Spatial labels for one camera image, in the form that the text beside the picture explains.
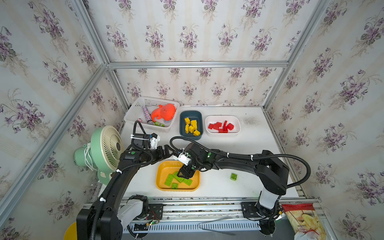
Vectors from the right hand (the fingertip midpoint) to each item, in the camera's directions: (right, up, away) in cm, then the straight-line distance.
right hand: (183, 168), depth 80 cm
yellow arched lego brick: (+1, +21, +23) cm, 31 cm away
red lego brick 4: (+27, +19, +24) cm, 41 cm away
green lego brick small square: (-5, -9, 0) cm, 11 cm away
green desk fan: (-33, +12, -19) cm, 40 cm away
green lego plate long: (+2, -8, +2) cm, 8 cm away
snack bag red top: (+56, -19, -14) cm, 61 cm away
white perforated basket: (-38, +32, +28) cm, 57 cm away
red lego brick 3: (+32, +22, +25) cm, 46 cm away
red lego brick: (+18, +22, +27) cm, 39 cm away
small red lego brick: (+28, +23, +27) cm, 45 cm away
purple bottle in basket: (-29, +31, +30) cm, 52 cm away
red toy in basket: (-14, +33, +25) cm, 43 cm away
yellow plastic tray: (-12, -2, +6) cm, 13 cm away
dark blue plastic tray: (+9, +30, +31) cm, 44 cm away
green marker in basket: (-21, +24, +27) cm, 42 cm away
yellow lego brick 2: (+6, +24, +27) cm, 37 cm away
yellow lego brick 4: (+8, +18, +21) cm, 28 cm away
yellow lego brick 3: (+4, +21, +21) cm, 30 cm away
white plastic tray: (+27, +22, +27) cm, 44 cm away
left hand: (-8, +8, -1) cm, 11 cm away
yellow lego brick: (+1, +26, +27) cm, 38 cm away
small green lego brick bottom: (+28, -6, +4) cm, 29 cm away
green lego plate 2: (-5, -4, +1) cm, 7 cm away
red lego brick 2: (+23, +23, +27) cm, 42 cm away
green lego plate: (-8, -7, +2) cm, 11 cm away
